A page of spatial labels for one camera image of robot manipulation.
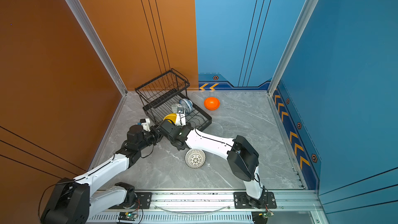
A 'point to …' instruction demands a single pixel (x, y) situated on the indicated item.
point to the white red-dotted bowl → (195, 158)
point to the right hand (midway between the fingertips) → (179, 124)
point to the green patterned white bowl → (174, 107)
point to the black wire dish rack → (161, 96)
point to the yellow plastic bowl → (172, 116)
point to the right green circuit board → (266, 214)
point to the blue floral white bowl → (187, 104)
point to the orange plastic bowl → (212, 103)
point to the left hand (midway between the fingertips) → (168, 125)
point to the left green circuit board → (127, 216)
